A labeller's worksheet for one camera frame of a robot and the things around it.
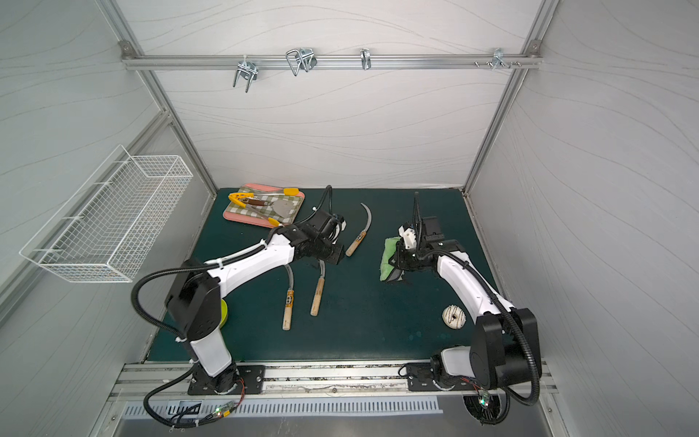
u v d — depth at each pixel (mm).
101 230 666
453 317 826
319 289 888
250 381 735
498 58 764
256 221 1108
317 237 671
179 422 675
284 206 1148
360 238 1032
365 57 727
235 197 1143
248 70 790
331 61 781
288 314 840
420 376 736
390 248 836
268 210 1120
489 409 717
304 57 764
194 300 459
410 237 795
